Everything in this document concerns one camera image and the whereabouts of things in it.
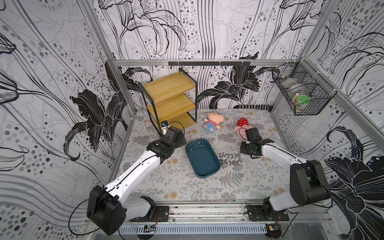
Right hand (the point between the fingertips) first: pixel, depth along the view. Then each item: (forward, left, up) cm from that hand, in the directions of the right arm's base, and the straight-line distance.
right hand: (244, 147), depth 93 cm
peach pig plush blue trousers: (+19, +19, +4) cm, 27 cm away
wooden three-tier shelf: (+31, +48, +13) cm, 59 cm away
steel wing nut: (-4, +14, -3) cm, 15 cm away
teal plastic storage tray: (-6, +27, -3) cm, 28 cm away
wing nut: (-8, +15, -3) cm, 17 cm away
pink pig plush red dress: (+16, -1, +2) cm, 16 cm away
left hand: (-4, +41, +13) cm, 43 cm away
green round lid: (+14, -28, +28) cm, 42 cm away
